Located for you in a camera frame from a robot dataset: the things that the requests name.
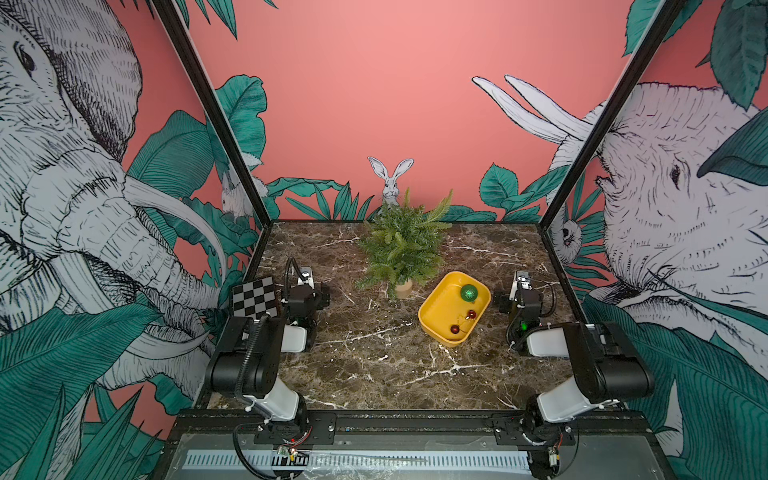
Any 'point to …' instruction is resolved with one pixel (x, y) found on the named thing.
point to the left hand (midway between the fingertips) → (306, 279)
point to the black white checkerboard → (255, 299)
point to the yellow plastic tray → (452, 308)
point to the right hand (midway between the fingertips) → (514, 281)
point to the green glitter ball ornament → (469, 292)
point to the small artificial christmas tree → (402, 244)
